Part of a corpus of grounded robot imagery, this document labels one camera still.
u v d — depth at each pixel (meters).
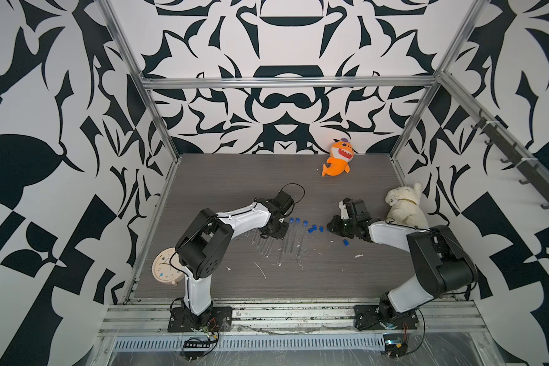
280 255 0.87
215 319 0.74
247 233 0.59
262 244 0.89
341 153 1.12
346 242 0.91
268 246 0.89
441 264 0.46
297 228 0.94
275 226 0.79
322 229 0.95
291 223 0.96
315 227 0.95
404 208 0.89
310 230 0.94
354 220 0.75
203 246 0.48
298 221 0.97
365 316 0.74
